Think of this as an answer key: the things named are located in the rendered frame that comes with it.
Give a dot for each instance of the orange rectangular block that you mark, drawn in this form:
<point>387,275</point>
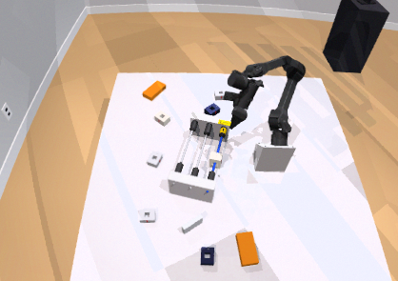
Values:
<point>154,90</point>
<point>246,248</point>

